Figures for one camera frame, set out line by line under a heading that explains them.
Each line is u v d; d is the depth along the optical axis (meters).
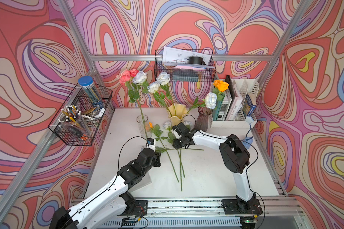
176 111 0.96
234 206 0.73
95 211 0.44
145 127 0.95
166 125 1.02
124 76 0.73
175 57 0.85
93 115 0.74
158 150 0.95
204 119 0.94
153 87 0.75
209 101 0.71
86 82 0.69
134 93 0.80
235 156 0.53
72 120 0.58
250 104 0.99
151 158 0.60
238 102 0.91
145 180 0.84
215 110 0.93
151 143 0.68
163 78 0.77
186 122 1.03
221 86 0.78
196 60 0.82
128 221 0.72
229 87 0.94
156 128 1.05
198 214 0.73
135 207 0.72
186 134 0.76
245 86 1.01
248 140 0.91
